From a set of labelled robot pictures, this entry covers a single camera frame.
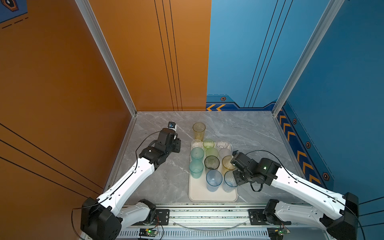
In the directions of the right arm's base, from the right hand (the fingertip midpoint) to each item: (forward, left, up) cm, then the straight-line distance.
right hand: (235, 177), depth 75 cm
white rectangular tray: (-4, +19, -11) cm, 22 cm away
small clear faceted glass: (+25, +20, -6) cm, 33 cm away
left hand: (+18, +30, +9) cm, 36 cm away
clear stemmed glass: (+24, +3, -7) cm, 26 cm away
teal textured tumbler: (+17, +20, -6) cm, 27 cm away
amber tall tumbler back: (+32, +18, -1) cm, 37 cm away
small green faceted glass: (+25, +12, -7) cm, 28 cm away
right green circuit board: (-22, -18, -13) cm, 31 cm away
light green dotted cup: (+17, +11, -2) cm, 20 cm away
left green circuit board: (-22, +43, -12) cm, 50 cm away
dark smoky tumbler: (+9, +11, 0) cm, 14 cm away
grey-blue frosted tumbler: (+1, +10, -4) cm, 11 cm away
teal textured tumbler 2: (+9, +20, -8) cm, 23 cm away
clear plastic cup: (+17, +3, -4) cm, 18 cm away
